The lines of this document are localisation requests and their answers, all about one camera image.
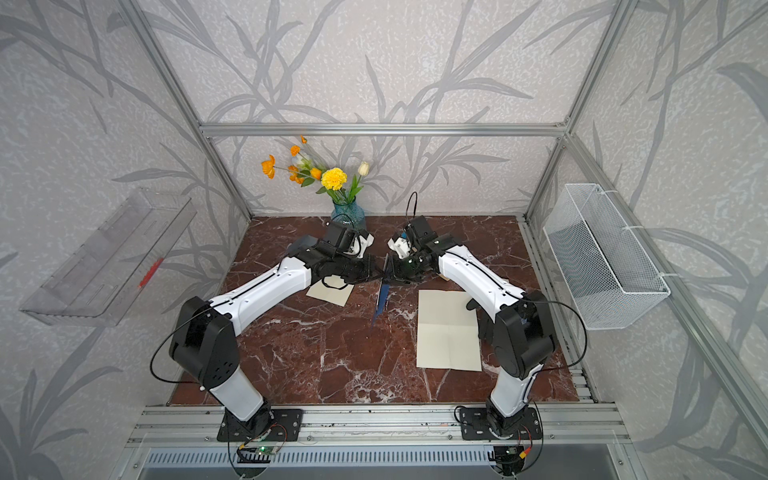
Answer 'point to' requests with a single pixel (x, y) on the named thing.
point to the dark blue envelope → (382, 298)
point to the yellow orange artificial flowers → (333, 180)
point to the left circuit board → (265, 450)
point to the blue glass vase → (349, 215)
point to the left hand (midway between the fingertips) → (386, 274)
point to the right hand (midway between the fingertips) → (381, 279)
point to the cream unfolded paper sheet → (447, 331)
